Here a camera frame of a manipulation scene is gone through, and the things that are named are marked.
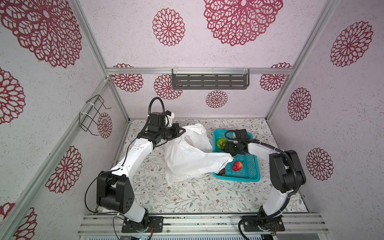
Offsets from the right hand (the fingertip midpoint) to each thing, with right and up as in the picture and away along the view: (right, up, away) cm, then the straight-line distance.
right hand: (230, 145), depth 99 cm
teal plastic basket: (+6, -13, -7) cm, 15 cm away
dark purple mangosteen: (-8, -15, -11) cm, 20 cm away
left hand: (-30, +9, -18) cm, 36 cm away
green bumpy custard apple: (-6, +2, 0) cm, 7 cm away
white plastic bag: (-26, -3, -23) cm, 35 cm away
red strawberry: (+2, -12, -9) cm, 15 cm away
